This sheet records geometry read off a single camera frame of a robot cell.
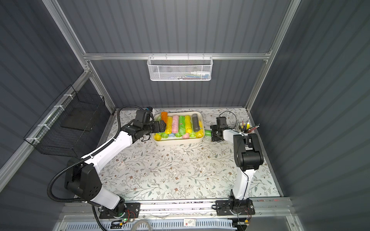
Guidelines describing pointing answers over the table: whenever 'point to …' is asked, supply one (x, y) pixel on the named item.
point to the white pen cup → (245, 127)
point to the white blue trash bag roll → (172, 134)
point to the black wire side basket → (60, 130)
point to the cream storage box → (172, 141)
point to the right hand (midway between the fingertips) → (212, 129)
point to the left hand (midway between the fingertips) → (161, 125)
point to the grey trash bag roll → (195, 122)
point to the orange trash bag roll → (164, 116)
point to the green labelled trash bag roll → (182, 125)
